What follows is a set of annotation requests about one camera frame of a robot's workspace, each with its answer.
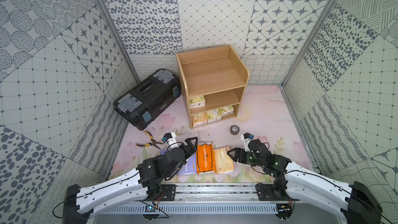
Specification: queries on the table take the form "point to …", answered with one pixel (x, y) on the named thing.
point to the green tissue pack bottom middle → (213, 115)
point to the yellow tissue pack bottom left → (200, 117)
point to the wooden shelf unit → (216, 73)
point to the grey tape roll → (234, 129)
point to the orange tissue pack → (205, 158)
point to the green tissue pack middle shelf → (196, 102)
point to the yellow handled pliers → (154, 142)
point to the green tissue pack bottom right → (226, 110)
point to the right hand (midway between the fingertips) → (232, 154)
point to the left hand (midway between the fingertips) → (195, 140)
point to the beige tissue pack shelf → (224, 163)
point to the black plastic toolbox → (145, 103)
